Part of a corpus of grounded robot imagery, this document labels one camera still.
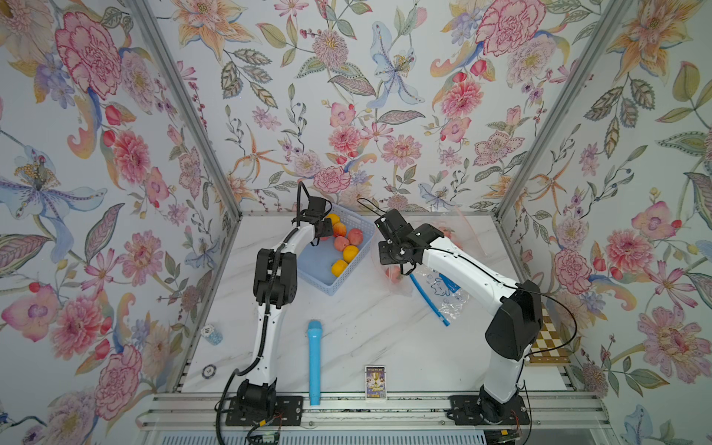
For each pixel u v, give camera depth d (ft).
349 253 3.36
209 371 2.65
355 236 3.51
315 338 2.76
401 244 1.97
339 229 3.59
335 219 3.73
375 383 2.56
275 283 2.13
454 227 3.67
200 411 2.47
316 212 2.98
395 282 3.13
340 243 3.50
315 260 3.42
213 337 2.71
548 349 2.73
